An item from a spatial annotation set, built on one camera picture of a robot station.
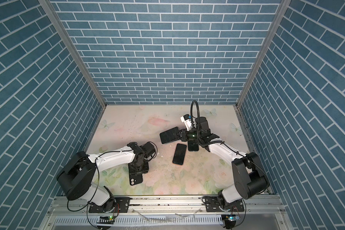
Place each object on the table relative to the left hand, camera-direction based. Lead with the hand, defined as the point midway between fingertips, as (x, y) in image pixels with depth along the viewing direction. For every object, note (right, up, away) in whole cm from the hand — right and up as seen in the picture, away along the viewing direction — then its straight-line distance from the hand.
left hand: (145, 174), depth 84 cm
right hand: (+17, +25, -2) cm, 30 cm away
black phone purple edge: (+15, +23, 0) cm, 27 cm away
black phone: (+21, +10, +7) cm, 24 cm away
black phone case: (-5, -2, -2) cm, 6 cm away
